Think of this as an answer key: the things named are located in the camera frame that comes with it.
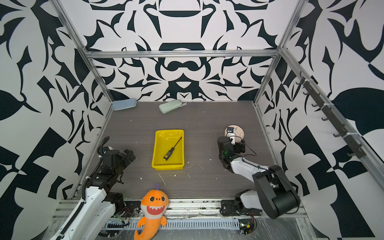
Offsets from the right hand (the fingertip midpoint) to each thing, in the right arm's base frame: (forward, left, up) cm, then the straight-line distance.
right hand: (237, 138), depth 88 cm
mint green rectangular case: (+33, +43, -7) cm, 55 cm away
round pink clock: (+9, -4, -7) cm, 12 cm away
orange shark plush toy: (-33, +43, -1) cm, 55 cm away
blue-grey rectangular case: (+35, +81, -6) cm, 88 cm away
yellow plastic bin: (+4, +44, -10) cm, 46 cm away
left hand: (-9, +62, +1) cm, 62 cm away
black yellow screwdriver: (-7, +41, -6) cm, 42 cm away
